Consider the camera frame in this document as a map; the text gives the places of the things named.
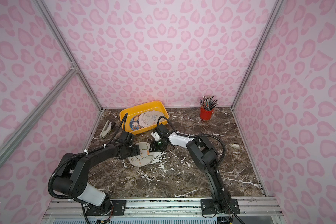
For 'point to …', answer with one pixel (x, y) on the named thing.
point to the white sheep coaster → (145, 157)
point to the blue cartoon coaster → (134, 123)
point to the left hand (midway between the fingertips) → (137, 152)
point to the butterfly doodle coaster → (150, 117)
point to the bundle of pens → (207, 103)
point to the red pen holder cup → (206, 115)
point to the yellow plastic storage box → (153, 105)
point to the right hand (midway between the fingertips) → (153, 150)
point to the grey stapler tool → (106, 129)
